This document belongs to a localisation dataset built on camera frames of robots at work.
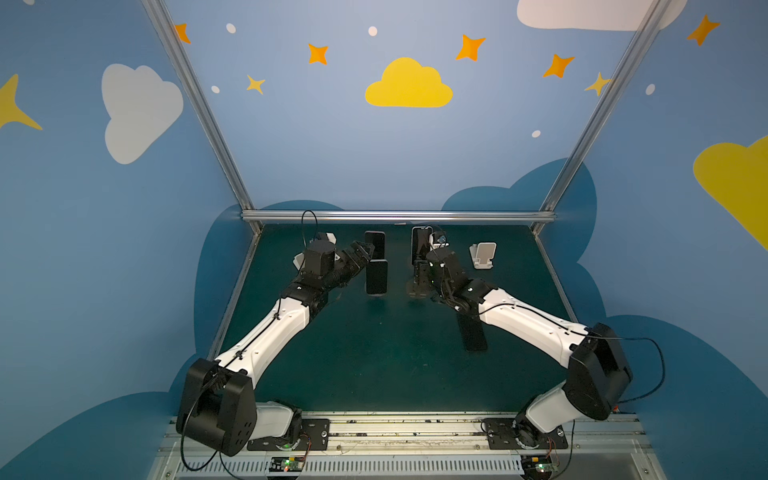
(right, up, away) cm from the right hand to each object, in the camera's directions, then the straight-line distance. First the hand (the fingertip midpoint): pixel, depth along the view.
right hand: (429, 259), depth 85 cm
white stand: (+23, +1, +23) cm, 32 cm away
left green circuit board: (-36, -49, -14) cm, 63 cm away
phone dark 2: (-4, -7, -8) cm, 11 cm away
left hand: (-16, +1, -4) cm, 17 cm away
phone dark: (-15, -6, +8) cm, 18 cm away
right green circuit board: (+24, -50, -13) cm, 58 cm away
